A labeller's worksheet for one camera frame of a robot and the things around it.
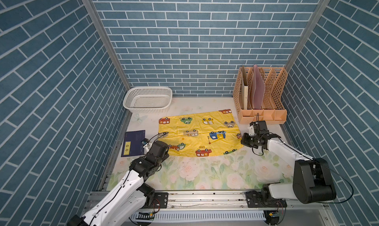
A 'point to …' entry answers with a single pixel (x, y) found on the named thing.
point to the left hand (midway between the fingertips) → (168, 152)
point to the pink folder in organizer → (257, 89)
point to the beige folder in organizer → (244, 90)
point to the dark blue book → (132, 145)
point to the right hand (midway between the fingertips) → (242, 140)
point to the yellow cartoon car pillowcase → (204, 134)
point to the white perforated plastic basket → (148, 99)
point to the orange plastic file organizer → (273, 110)
